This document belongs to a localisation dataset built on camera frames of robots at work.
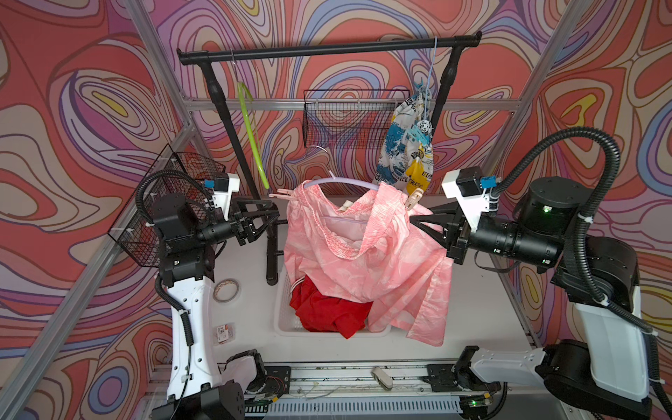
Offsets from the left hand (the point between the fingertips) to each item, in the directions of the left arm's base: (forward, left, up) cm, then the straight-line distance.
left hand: (276, 215), depth 58 cm
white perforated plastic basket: (-10, +2, -40) cm, 41 cm away
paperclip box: (-13, +21, -40) cm, 47 cm away
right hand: (-9, -28, +8) cm, 31 cm away
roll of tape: (+1, +26, -42) cm, 49 cm away
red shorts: (-11, -9, -29) cm, 33 cm away
